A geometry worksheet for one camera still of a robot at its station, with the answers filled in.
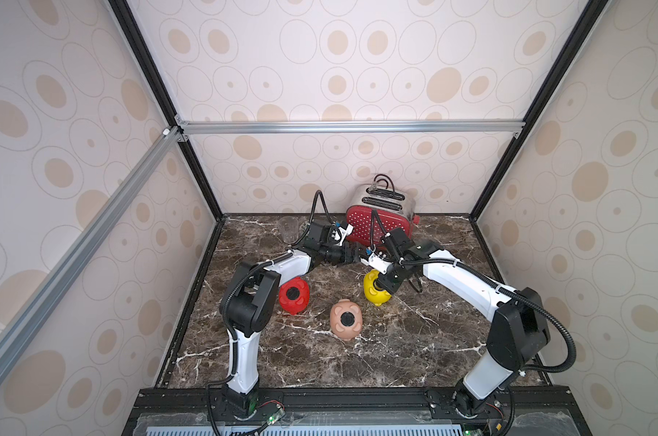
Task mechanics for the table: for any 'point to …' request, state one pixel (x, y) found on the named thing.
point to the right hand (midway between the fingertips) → (393, 277)
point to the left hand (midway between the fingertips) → (371, 256)
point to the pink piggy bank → (346, 319)
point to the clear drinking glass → (289, 229)
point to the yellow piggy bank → (371, 292)
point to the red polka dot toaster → (376, 210)
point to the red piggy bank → (294, 295)
